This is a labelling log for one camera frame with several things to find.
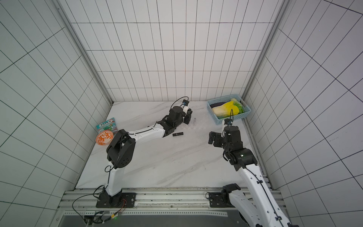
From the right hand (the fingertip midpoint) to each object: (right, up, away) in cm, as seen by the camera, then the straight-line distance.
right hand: (212, 133), depth 76 cm
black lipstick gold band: (-18, -3, +21) cm, 28 cm away
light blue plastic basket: (+12, +5, +24) cm, 27 cm away
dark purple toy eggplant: (+11, +18, +36) cm, 42 cm away
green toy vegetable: (+27, +16, +29) cm, 43 cm away
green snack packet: (-71, +2, +25) cm, 75 cm away
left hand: (-13, +11, +15) cm, 23 cm away
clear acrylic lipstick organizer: (-4, +3, +27) cm, 28 cm away
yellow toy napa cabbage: (+16, +14, +30) cm, 36 cm away
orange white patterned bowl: (-71, -6, +19) cm, 74 cm away
